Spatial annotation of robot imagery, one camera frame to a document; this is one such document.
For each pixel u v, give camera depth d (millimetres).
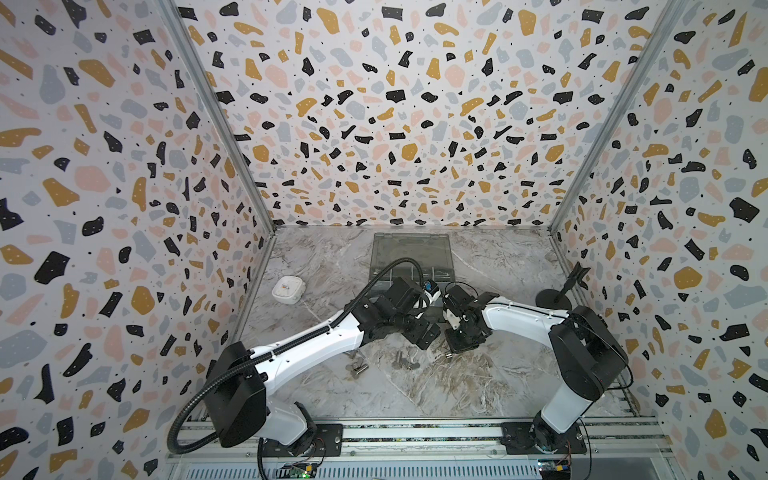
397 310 595
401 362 860
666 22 722
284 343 458
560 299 971
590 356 473
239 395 399
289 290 985
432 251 1167
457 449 732
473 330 763
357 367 855
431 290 691
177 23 703
